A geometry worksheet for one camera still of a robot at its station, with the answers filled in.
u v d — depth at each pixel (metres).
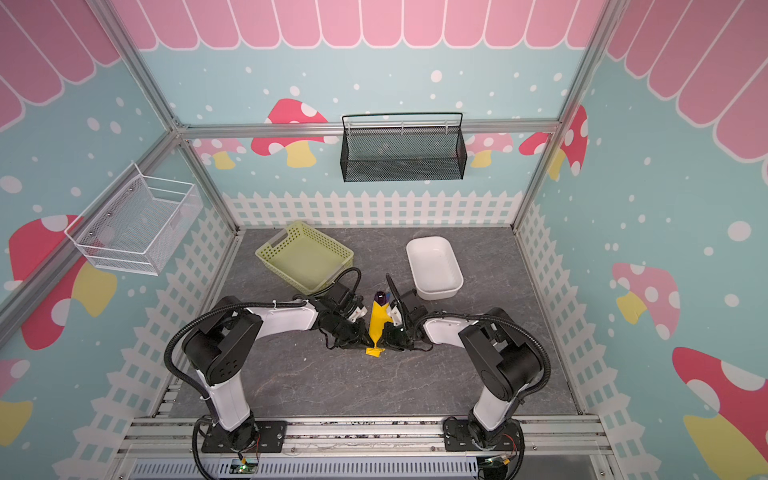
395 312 0.87
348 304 0.81
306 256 1.10
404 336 0.73
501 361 0.47
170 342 0.46
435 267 1.06
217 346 0.49
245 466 0.73
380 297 0.97
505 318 0.51
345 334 0.81
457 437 0.74
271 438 0.75
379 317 0.96
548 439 0.74
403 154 0.93
